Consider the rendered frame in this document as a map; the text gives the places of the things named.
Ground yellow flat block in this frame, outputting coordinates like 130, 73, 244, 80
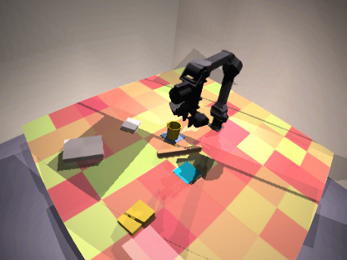
117, 199, 155, 236

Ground white flat square tile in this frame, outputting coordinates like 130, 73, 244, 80
122, 117, 141, 132

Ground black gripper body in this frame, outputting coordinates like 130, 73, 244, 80
187, 97, 209, 128

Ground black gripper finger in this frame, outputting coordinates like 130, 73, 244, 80
187, 117, 193, 128
182, 112, 189, 122

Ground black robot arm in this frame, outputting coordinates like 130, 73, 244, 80
168, 49, 243, 132

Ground yellow cup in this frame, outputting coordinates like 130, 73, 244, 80
167, 121, 182, 140

